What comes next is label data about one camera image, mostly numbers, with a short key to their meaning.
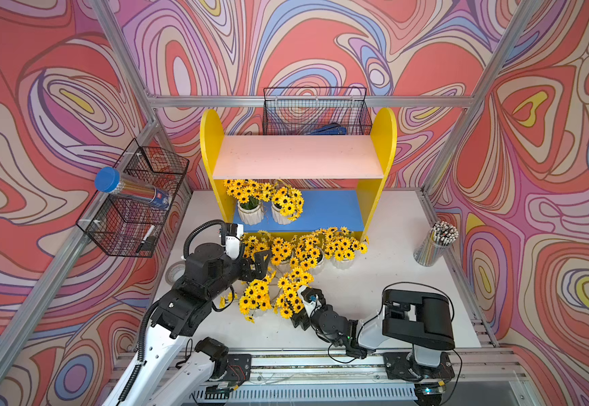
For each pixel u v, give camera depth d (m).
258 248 0.83
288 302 0.73
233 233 0.57
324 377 0.73
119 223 0.73
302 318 0.72
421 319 0.48
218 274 0.51
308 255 0.83
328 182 1.23
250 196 0.80
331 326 0.63
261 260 0.59
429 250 0.89
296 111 0.99
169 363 0.44
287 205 0.79
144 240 0.72
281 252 0.82
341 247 0.84
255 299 0.73
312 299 0.68
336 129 0.86
